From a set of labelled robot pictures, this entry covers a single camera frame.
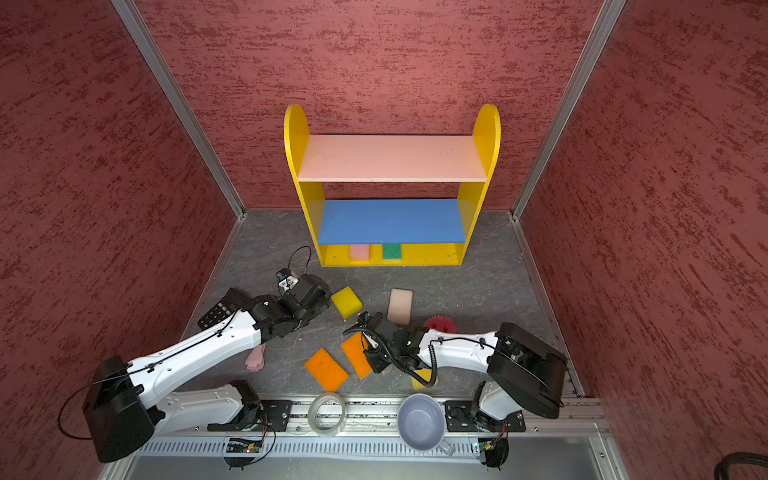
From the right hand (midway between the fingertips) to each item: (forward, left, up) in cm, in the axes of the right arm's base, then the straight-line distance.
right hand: (370, 361), depth 82 cm
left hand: (+12, +14, +11) cm, 21 cm away
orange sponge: (-2, +12, -1) cm, 12 cm away
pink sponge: (+37, +5, +3) cm, 37 cm away
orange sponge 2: (+4, +5, 0) cm, 6 cm away
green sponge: (+37, -7, +2) cm, 38 cm away
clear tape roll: (-14, +14, -2) cm, 20 cm away
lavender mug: (-15, -14, -6) cm, 21 cm away
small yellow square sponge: (+17, +7, +3) cm, 19 cm away
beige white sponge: (+17, -9, 0) cm, 19 cm away
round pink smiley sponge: (+10, -21, +1) cm, 24 cm away
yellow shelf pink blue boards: (+35, -19, +14) cm, 43 cm away
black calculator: (+19, +44, +2) cm, 48 cm away
